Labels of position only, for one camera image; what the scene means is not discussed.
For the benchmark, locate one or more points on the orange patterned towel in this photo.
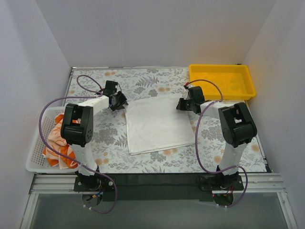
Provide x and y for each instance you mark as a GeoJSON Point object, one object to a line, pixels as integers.
{"type": "Point", "coordinates": [56, 142]}

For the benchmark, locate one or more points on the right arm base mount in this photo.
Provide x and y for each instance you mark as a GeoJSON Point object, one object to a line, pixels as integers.
{"type": "Point", "coordinates": [221, 186]}

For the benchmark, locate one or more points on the yellow plastic tray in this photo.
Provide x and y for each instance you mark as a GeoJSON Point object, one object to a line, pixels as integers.
{"type": "Point", "coordinates": [233, 81]}

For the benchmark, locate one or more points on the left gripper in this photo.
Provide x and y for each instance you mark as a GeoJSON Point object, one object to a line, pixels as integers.
{"type": "Point", "coordinates": [119, 100]}

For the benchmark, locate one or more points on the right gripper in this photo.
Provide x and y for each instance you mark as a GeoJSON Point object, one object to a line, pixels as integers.
{"type": "Point", "coordinates": [183, 105]}

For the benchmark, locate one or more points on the white towel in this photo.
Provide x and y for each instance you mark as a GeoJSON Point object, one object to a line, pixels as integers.
{"type": "Point", "coordinates": [154, 124]}

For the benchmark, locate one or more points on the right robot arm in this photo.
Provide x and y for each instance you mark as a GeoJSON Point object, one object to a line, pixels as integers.
{"type": "Point", "coordinates": [237, 126]}

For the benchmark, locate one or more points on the white plastic basket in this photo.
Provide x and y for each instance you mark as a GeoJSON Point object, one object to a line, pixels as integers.
{"type": "Point", "coordinates": [36, 162]}

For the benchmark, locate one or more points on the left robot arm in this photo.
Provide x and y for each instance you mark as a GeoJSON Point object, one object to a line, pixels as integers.
{"type": "Point", "coordinates": [78, 123]}

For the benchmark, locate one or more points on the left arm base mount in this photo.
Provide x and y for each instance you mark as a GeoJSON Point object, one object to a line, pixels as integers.
{"type": "Point", "coordinates": [93, 183]}

